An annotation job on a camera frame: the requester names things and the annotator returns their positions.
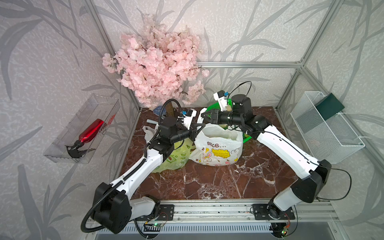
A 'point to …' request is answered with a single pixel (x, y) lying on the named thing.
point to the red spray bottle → (88, 135)
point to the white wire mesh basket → (332, 140)
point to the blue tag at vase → (157, 110)
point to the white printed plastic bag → (217, 145)
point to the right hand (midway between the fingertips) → (203, 114)
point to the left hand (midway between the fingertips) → (204, 126)
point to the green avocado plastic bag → (178, 158)
